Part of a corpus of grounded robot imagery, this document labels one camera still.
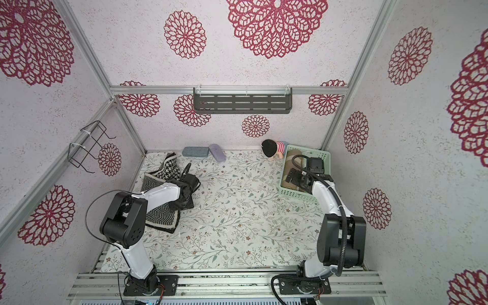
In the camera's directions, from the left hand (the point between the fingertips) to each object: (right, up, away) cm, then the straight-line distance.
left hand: (182, 206), depth 95 cm
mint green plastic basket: (+57, +8, -1) cm, 58 cm away
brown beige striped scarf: (+59, +27, +15) cm, 67 cm away
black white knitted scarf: (-9, -4, -2) cm, 10 cm away
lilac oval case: (+15, +29, +22) cm, 39 cm away
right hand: (+55, +15, -5) cm, 58 cm away
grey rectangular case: (+1, +29, +22) cm, 37 cm away
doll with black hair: (+47, +31, +19) cm, 60 cm away
